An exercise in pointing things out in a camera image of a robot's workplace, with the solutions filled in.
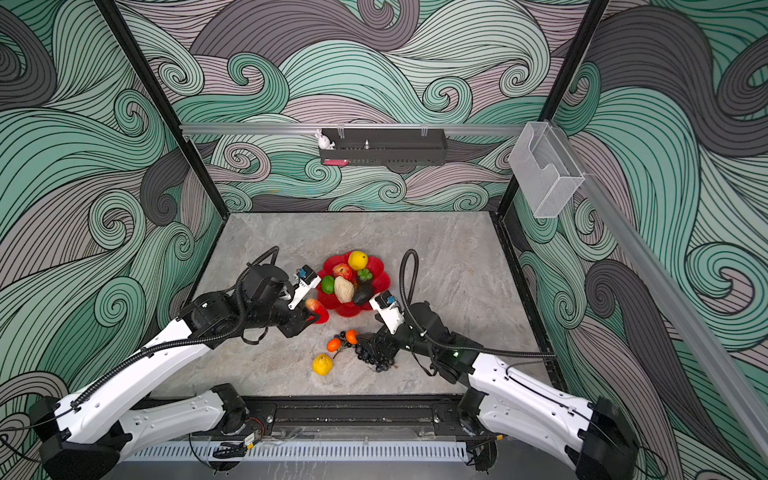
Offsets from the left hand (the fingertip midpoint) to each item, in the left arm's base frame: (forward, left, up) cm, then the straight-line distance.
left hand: (312, 308), depth 71 cm
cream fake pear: (+14, -5, -15) cm, 21 cm away
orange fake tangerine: (-1, -9, -15) cm, 17 cm away
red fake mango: (0, -1, +2) cm, 2 cm away
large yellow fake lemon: (+24, -9, -13) cm, 29 cm away
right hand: (-3, -13, -5) cm, 15 cm away
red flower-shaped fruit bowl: (+22, -16, -18) cm, 32 cm away
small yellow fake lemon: (-8, -1, -16) cm, 18 cm away
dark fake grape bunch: (-5, -14, -16) cm, 22 cm away
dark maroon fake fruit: (+19, -12, -16) cm, 27 cm away
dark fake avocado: (+14, -11, -16) cm, 24 cm away
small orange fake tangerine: (-2, -4, -18) cm, 18 cm away
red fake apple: (+21, -4, -14) cm, 26 cm away
